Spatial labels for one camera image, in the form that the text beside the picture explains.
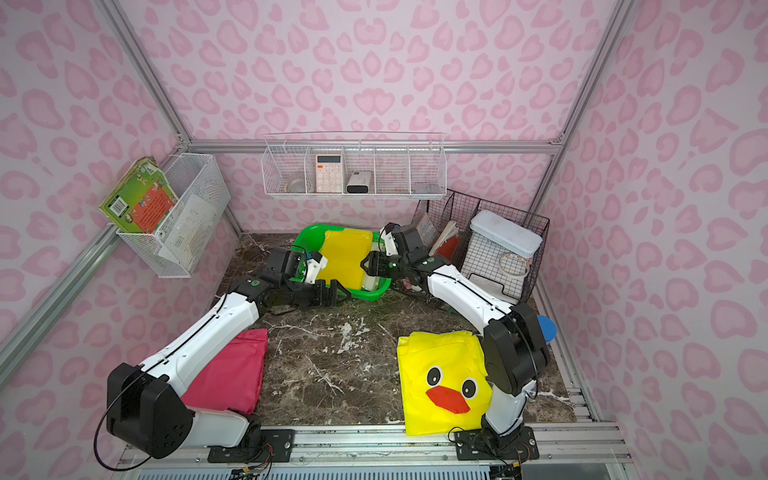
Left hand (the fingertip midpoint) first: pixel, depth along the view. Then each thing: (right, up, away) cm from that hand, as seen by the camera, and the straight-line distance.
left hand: (340, 293), depth 80 cm
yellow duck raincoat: (+28, -24, +2) cm, 37 cm away
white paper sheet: (-43, +14, +2) cm, 45 cm away
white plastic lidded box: (+44, +11, +7) cm, 46 cm away
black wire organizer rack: (+34, +27, +24) cm, 50 cm away
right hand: (+6, +8, +5) cm, 11 cm away
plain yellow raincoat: (-3, +12, +25) cm, 28 cm away
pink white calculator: (-6, +36, +13) cm, 38 cm away
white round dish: (-16, +32, +13) cm, 38 cm away
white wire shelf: (+1, +40, +19) cm, 44 cm away
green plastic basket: (-16, +15, +31) cm, 38 cm away
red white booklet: (+32, +14, +21) cm, 41 cm away
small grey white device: (+4, +32, +11) cm, 34 cm away
